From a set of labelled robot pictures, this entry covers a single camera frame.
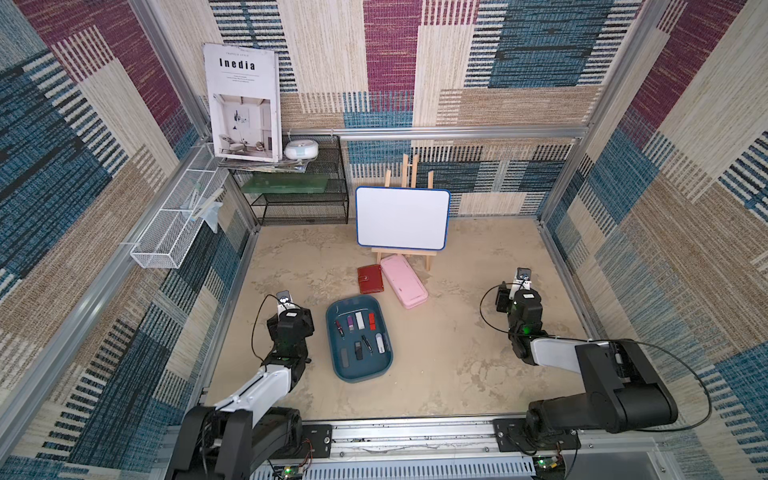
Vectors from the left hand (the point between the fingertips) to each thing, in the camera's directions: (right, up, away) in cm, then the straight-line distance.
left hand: (289, 312), depth 88 cm
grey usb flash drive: (+17, -12, -2) cm, 21 cm away
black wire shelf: (+2, +38, +27) cm, 47 cm away
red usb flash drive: (+24, -3, +5) cm, 24 cm away
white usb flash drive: (+20, -3, +6) cm, 21 cm away
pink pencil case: (+34, +8, +11) cm, 37 cm away
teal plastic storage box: (+20, -9, +1) cm, 22 cm away
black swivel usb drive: (+22, -9, 0) cm, 24 cm away
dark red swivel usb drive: (+14, -6, +3) cm, 16 cm away
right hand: (+67, +8, +3) cm, 68 cm away
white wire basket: (-37, +21, +2) cm, 43 cm away
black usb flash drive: (+20, -11, -1) cm, 23 cm away
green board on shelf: (-4, +39, +9) cm, 41 cm away
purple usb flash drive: (+17, -5, +6) cm, 19 cm away
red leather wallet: (+23, +8, +14) cm, 28 cm away
